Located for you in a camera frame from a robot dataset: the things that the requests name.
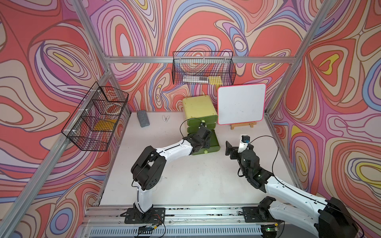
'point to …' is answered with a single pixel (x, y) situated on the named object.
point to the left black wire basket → (91, 127)
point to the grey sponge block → (143, 118)
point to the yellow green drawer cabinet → (199, 107)
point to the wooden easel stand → (251, 124)
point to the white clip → (165, 119)
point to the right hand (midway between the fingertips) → (235, 145)
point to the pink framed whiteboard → (241, 103)
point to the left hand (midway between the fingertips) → (208, 140)
